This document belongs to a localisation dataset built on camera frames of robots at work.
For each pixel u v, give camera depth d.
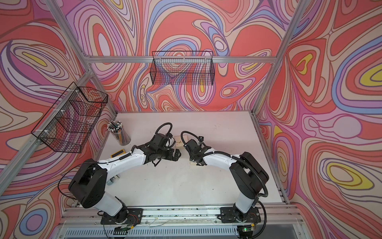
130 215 0.73
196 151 0.70
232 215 0.73
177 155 0.79
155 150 0.68
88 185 0.44
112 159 0.51
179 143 0.78
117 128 0.88
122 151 0.96
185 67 0.96
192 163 0.79
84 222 0.73
